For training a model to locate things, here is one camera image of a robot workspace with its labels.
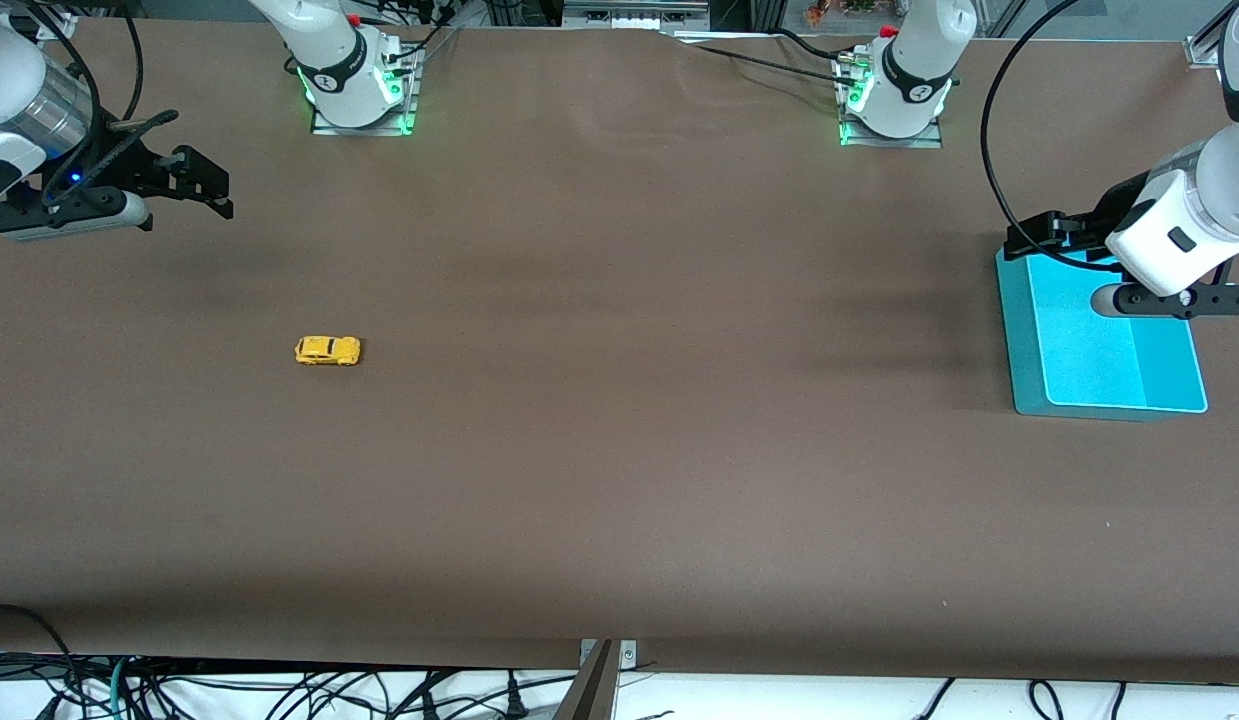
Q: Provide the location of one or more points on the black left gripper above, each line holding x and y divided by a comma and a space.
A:
1096, 225

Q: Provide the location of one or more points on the silver device with ports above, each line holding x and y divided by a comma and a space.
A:
634, 12

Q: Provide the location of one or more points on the black power plug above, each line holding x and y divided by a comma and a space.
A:
517, 700

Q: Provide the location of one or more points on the small orange green objects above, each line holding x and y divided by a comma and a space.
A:
839, 10

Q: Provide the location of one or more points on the yellow beetle toy car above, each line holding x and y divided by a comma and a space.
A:
327, 350

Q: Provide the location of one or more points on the silver table edge bracket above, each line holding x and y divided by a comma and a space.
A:
629, 655

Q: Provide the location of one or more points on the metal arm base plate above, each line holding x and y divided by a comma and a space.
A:
899, 143
359, 131

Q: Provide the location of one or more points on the silver table corner bracket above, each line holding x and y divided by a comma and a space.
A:
51, 30
1201, 52

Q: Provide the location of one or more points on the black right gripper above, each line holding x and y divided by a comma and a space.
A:
131, 167

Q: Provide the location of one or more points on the black aluminium profile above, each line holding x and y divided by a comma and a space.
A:
767, 12

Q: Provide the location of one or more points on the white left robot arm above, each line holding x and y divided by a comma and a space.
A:
904, 115

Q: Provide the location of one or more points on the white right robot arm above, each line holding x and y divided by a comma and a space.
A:
349, 75

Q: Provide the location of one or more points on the teal plastic bin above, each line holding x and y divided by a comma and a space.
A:
1079, 360

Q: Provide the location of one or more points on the grey metal post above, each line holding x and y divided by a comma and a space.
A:
591, 692

